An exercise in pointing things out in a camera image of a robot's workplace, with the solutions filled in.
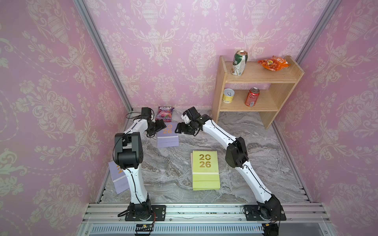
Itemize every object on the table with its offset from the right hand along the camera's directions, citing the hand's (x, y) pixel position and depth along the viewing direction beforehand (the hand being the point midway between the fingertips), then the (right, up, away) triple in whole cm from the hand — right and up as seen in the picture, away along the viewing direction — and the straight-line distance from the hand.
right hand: (179, 131), depth 97 cm
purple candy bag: (-13, +13, +16) cm, 24 cm away
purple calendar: (-9, -5, +7) cm, 12 cm away
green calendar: (+16, -22, -14) cm, 30 cm away
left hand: (-13, +2, +5) cm, 14 cm away
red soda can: (+44, +21, -10) cm, 50 cm away
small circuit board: (-15, -47, -24) cm, 55 cm away
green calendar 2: (+8, -16, -7) cm, 19 cm away
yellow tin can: (+31, +22, -5) cm, 39 cm away
